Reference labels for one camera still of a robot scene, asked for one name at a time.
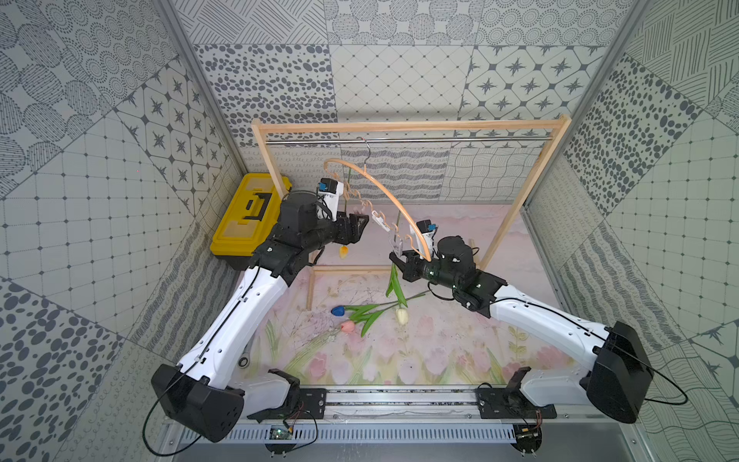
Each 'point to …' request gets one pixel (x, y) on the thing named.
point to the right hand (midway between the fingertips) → (391, 258)
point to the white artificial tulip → (395, 288)
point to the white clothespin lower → (396, 245)
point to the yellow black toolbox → (246, 219)
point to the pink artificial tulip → (347, 326)
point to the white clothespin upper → (380, 220)
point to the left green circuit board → (280, 433)
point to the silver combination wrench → (244, 358)
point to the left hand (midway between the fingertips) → (354, 209)
